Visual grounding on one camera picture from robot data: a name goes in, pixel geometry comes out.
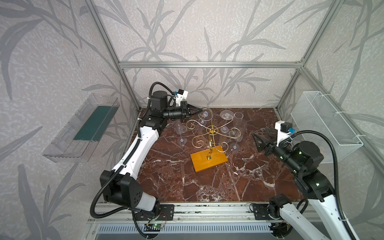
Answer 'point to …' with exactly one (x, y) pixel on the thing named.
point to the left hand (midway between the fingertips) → (202, 108)
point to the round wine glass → (238, 124)
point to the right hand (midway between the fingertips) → (260, 127)
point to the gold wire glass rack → (212, 132)
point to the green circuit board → (157, 225)
